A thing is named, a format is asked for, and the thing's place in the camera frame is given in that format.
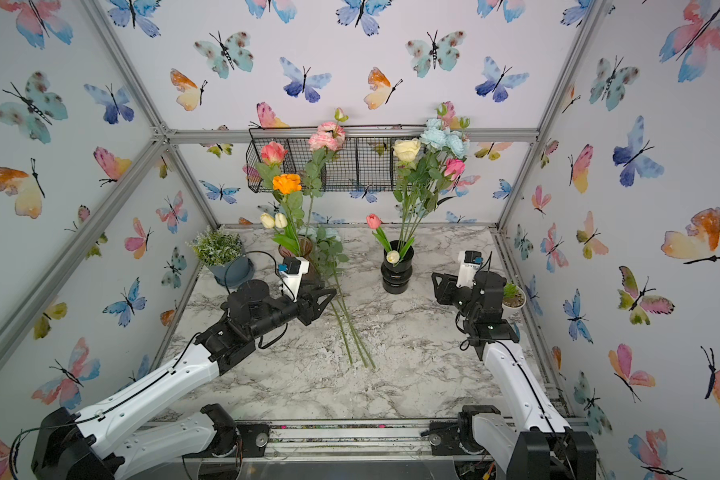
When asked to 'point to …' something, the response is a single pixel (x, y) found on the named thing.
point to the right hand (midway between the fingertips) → (441, 272)
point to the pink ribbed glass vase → (305, 248)
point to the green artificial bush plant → (216, 245)
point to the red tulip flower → (373, 221)
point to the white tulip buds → (269, 222)
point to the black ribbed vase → (396, 279)
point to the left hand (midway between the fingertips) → (331, 287)
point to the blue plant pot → (237, 273)
